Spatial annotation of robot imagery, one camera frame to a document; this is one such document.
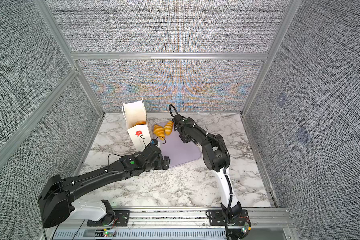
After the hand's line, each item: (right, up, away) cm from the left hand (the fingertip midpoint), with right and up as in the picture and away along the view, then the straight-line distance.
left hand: (164, 161), depth 80 cm
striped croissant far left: (-6, +15, +23) cm, 28 cm away
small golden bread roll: (0, +18, +26) cm, 32 cm away
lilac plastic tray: (+7, +2, +22) cm, 23 cm away
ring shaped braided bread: (-18, +21, +20) cm, 34 cm away
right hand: (+16, +12, +21) cm, 29 cm away
